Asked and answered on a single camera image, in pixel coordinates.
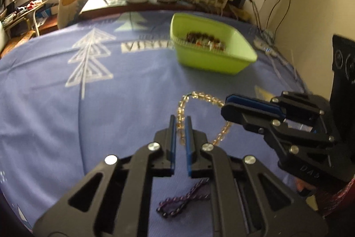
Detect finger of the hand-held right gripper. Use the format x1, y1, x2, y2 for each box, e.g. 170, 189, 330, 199
225, 91, 329, 119
221, 104, 335, 153

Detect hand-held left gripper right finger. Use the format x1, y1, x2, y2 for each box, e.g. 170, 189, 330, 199
185, 115, 329, 237

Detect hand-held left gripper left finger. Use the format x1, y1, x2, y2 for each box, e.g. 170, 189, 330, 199
33, 115, 176, 237

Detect amber bead bracelet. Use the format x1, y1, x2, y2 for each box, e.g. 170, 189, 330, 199
176, 91, 233, 146

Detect green plastic tub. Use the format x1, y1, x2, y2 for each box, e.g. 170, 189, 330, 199
170, 13, 258, 76

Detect purple bead bracelet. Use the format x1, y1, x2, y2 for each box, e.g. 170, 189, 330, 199
156, 179, 211, 219

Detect mixed stone bead bracelet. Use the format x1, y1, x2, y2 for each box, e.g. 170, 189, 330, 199
194, 41, 224, 51

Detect brown wooden bead bracelet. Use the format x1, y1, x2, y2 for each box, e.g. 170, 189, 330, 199
186, 32, 225, 50

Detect person's right forearm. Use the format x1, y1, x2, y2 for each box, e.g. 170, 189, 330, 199
313, 181, 355, 219

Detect blue printed tablecloth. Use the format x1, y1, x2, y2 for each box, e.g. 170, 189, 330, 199
0, 11, 314, 237

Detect wooden armchair with cushion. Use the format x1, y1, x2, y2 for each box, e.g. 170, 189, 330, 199
0, 32, 36, 57

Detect small wooden side table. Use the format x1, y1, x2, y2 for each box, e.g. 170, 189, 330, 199
0, 0, 46, 38

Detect white charger cable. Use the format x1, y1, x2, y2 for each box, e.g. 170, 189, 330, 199
254, 37, 300, 79

